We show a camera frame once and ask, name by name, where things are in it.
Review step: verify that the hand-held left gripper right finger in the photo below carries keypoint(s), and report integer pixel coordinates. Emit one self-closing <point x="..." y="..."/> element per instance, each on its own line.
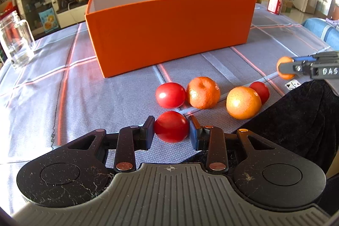
<point x="194" y="133"/>

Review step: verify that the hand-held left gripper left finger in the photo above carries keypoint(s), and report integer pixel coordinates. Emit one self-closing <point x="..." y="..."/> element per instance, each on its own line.
<point x="148" y="133"/>

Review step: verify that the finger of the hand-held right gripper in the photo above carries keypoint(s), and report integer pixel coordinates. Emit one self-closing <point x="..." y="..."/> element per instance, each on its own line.
<point x="294" y="68"/>
<point x="303" y="58"/>

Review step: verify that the small mandarin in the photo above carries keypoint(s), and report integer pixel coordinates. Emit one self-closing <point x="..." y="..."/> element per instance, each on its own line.
<point x="284" y="59"/>

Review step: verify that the red tomato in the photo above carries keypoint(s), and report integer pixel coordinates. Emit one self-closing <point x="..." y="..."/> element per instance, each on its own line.
<point x="261" y="91"/>
<point x="172" y="126"/>
<point x="170" y="95"/>

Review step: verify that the orange cardboard box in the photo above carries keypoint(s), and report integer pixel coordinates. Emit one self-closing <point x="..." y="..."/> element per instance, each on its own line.
<point x="169" y="30"/>

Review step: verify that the white and black tag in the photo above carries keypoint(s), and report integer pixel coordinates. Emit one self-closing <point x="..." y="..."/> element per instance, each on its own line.
<point x="292" y="85"/>

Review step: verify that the blue cloth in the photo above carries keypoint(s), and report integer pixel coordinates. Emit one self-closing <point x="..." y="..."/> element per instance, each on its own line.
<point x="317" y="30"/>

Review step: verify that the bumpy dark mandarin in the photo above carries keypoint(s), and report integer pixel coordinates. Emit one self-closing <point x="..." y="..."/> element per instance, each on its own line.
<point x="203" y="93"/>

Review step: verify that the black velvet cloth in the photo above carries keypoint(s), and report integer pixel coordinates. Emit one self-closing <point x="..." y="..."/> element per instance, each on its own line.
<point x="291" y="122"/>

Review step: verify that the large smooth orange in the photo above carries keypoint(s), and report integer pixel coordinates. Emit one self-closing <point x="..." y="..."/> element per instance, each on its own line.
<point x="242" y="104"/>

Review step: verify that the red can with yellow lid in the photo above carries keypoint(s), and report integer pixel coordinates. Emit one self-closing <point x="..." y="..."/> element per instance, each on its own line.
<point x="276" y="2"/>

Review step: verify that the grey plaid tablecloth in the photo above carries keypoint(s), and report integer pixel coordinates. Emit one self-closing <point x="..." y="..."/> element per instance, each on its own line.
<point x="79" y="88"/>

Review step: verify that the clear glass jar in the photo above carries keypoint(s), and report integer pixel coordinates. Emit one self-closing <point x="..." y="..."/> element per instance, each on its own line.
<point x="17" y="40"/>

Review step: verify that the white glass door cabinet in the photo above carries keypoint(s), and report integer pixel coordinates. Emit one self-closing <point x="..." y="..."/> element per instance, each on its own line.
<point x="37" y="9"/>

